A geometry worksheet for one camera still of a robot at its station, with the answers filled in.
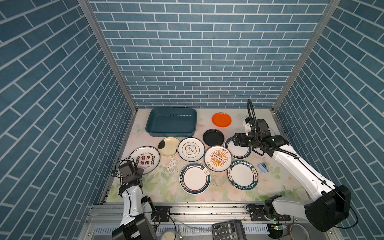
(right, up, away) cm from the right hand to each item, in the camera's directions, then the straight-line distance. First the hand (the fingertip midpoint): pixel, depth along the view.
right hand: (236, 136), depth 81 cm
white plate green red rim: (+3, -11, +13) cm, 17 cm away
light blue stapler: (+18, -19, +8) cm, 27 cm away
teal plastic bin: (-42, +8, +31) cm, 52 cm away
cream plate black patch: (-41, -8, +18) cm, 46 cm away
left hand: (-57, -20, +5) cm, 60 cm away
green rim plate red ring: (-23, -25, +4) cm, 34 cm away
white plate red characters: (-54, -14, +12) cm, 58 cm away
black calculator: (-6, -42, -13) cm, 44 cm away
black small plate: (-11, -3, +21) cm, 24 cm away
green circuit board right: (+17, -45, -9) cm, 49 cm away
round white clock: (-34, -42, -16) cm, 56 cm away
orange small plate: (-3, +10, +34) cm, 35 cm away
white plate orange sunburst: (-9, -15, +12) cm, 21 cm away
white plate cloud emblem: (-26, -10, +15) cm, 32 cm away
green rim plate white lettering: (+6, -24, +8) cm, 26 cm away
